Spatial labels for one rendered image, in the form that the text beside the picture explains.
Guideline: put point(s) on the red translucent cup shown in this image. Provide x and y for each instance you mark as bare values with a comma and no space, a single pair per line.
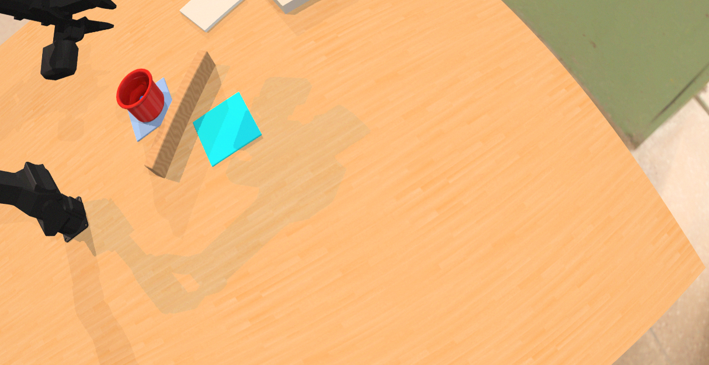
134,85

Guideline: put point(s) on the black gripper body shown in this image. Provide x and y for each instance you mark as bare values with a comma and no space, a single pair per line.
60,58

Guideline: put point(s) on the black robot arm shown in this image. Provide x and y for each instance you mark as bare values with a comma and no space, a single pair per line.
32,189

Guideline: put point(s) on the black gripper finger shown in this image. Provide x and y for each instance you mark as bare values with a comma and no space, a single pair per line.
107,4
88,26

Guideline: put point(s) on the brown wooden bar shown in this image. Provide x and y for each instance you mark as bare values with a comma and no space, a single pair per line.
178,114

